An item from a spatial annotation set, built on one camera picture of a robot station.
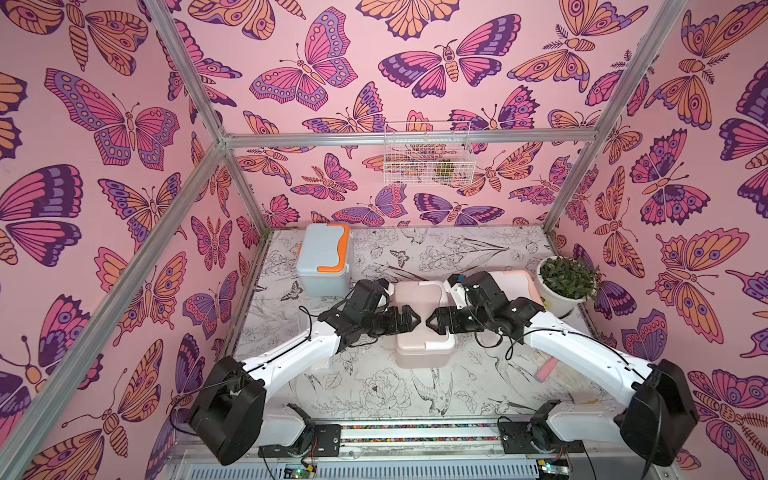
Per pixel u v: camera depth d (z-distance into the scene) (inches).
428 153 38.0
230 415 16.2
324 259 35.9
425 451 28.7
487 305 23.9
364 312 25.1
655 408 15.8
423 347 29.3
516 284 33.6
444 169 37.3
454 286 29.0
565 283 32.7
